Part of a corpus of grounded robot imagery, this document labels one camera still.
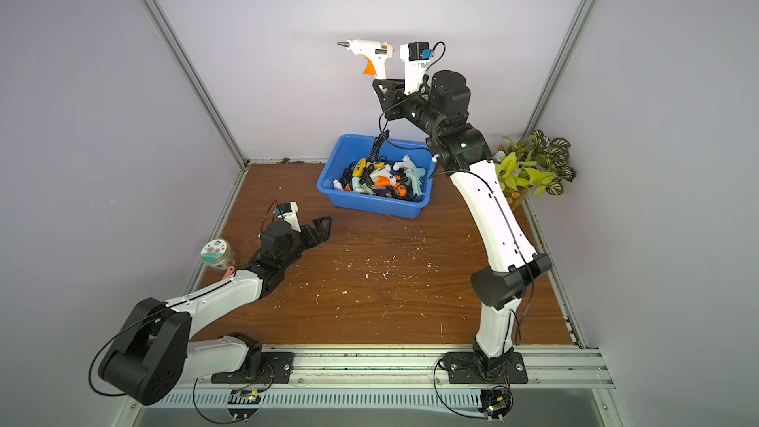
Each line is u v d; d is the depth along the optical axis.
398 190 1.03
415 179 1.06
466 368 0.73
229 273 0.89
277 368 0.73
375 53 0.57
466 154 0.47
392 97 0.54
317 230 0.78
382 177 1.06
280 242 0.66
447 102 0.45
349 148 1.14
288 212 0.77
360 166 1.13
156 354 0.41
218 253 0.87
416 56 0.50
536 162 0.91
